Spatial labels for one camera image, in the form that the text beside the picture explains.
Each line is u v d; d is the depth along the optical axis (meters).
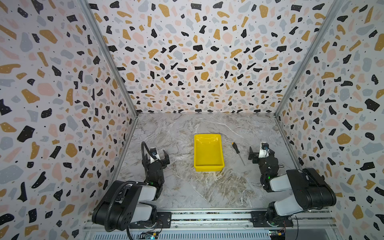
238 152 0.99
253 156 0.82
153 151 0.74
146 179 0.64
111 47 0.86
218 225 0.73
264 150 0.77
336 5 0.71
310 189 0.46
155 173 0.65
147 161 0.78
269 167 0.69
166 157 0.83
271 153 0.84
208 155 0.95
